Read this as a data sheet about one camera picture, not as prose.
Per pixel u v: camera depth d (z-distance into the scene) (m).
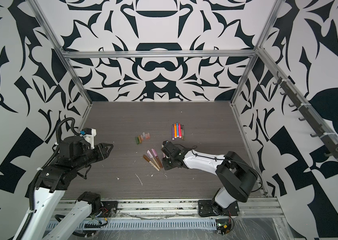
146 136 0.99
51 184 0.44
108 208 0.74
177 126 1.05
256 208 0.76
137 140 0.99
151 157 0.91
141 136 0.99
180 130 1.03
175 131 1.02
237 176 0.45
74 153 0.51
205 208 0.74
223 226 0.71
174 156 0.67
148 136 1.00
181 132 1.02
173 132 1.02
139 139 0.99
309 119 0.55
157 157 0.91
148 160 0.90
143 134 1.00
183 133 1.02
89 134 0.62
